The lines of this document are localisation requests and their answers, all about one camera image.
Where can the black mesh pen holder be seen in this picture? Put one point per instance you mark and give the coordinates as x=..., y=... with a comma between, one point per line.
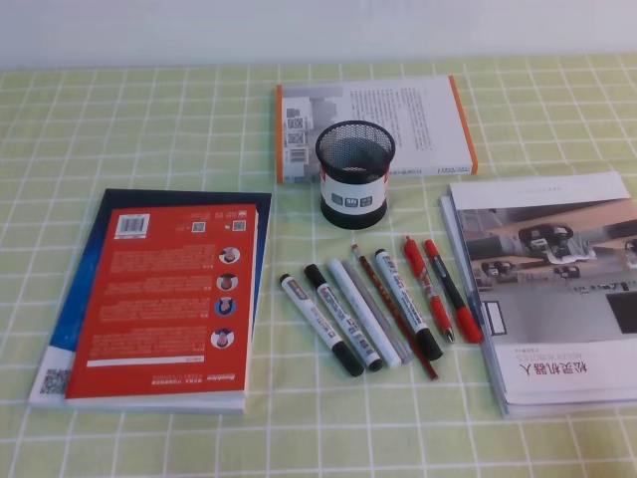
x=354, y=157

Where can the red retractable pen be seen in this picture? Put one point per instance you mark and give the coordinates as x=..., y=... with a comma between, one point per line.
x=419, y=270

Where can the grey pen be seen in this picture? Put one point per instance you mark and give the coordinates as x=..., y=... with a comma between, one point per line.
x=397, y=343

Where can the white pen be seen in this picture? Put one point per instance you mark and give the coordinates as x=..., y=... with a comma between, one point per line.
x=366, y=318

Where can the black pen red cap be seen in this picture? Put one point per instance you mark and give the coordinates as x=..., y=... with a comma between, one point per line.
x=464, y=318

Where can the red pencil with eraser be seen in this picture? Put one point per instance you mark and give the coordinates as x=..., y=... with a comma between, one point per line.
x=397, y=316

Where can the white marker with red label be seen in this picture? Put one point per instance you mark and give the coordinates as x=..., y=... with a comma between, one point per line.
x=364, y=349

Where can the white marker black cap long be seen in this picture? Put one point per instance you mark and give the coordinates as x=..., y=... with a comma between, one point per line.
x=422, y=334

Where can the white book orange spine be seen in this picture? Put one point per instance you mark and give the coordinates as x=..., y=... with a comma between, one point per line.
x=424, y=115

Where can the red cover book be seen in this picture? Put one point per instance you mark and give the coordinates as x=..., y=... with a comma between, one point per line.
x=169, y=320

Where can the robot brochure top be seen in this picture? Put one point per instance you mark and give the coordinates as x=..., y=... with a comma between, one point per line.
x=547, y=279

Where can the lower brochure stack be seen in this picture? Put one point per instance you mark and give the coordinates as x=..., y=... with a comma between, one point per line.
x=463, y=259

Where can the blue cover book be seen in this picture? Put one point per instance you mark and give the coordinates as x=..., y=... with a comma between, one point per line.
x=50, y=384

